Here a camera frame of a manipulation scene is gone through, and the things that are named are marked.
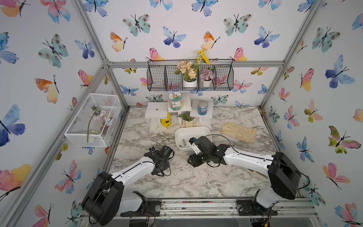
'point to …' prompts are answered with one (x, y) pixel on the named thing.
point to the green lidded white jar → (175, 100)
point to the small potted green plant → (187, 121)
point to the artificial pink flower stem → (96, 113)
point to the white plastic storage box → (183, 134)
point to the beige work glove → (245, 134)
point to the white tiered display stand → (154, 110)
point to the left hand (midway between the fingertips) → (164, 165)
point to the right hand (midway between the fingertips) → (191, 159)
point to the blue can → (202, 108)
